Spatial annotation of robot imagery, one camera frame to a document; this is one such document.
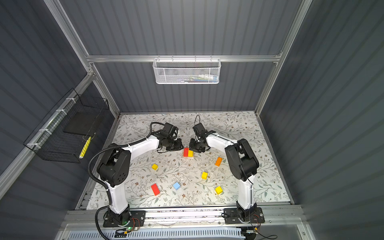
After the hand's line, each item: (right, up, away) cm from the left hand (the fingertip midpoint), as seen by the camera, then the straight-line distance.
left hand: (183, 147), depth 94 cm
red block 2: (-15, -22, -11) cm, 29 cm away
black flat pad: (-50, +15, -19) cm, 56 cm away
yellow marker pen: (-44, +3, -26) cm, 51 cm away
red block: (+2, -4, +2) cm, 4 cm away
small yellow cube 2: (+13, -16, -8) cm, 22 cm away
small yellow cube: (-17, -12, -4) cm, 21 cm away
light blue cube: (-3, -20, -12) cm, 24 cm away
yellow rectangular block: (+5, -4, 0) cm, 6 cm away
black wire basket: (-56, +9, -22) cm, 61 cm away
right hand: (+5, -2, +2) cm, 6 cm away
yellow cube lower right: (+21, -22, -14) cm, 33 cm away
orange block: (+22, -9, 0) cm, 24 cm away
